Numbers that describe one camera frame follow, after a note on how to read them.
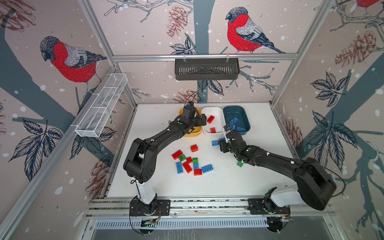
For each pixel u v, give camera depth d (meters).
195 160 0.88
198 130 0.98
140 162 0.48
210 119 1.08
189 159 0.89
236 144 0.66
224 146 0.78
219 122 1.08
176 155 0.91
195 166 0.87
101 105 0.78
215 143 0.95
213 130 1.04
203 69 1.06
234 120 1.07
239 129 1.02
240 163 0.87
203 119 0.82
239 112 1.13
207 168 0.87
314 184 0.43
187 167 0.86
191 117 0.72
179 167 0.87
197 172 0.85
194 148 0.93
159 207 0.73
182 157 0.90
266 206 0.66
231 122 1.07
